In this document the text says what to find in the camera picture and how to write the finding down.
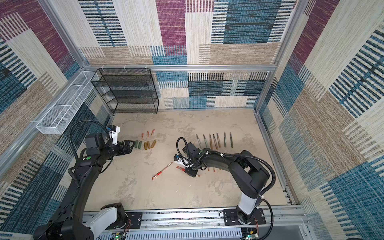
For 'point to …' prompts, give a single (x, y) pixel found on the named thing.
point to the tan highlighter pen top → (219, 142)
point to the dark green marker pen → (225, 139)
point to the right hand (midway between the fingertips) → (190, 171)
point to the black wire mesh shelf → (127, 89)
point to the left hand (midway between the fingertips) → (128, 140)
